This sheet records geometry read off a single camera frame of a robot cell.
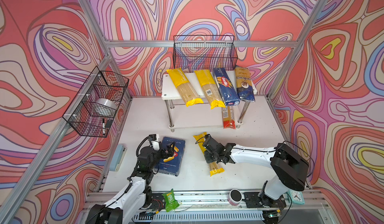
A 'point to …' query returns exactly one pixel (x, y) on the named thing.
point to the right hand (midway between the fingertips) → (209, 157)
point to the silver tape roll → (105, 107)
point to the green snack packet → (170, 203)
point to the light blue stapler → (118, 157)
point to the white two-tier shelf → (198, 115)
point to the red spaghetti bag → (228, 119)
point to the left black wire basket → (92, 109)
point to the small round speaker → (235, 197)
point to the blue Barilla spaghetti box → (229, 94)
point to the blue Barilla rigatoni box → (171, 166)
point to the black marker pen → (103, 127)
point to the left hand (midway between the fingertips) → (169, 142)
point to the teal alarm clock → (297, 196)
